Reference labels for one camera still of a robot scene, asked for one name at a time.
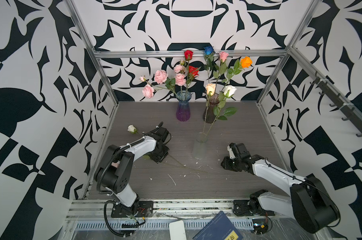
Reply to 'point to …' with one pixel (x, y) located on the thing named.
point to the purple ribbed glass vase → (183, 110)
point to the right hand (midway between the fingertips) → (223, 163)
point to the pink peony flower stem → (180, 78)
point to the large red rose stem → (193, 72)
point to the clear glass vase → (200, 146)
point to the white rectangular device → (177, 231)
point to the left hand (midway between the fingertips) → (167, 154)
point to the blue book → (219, 228)
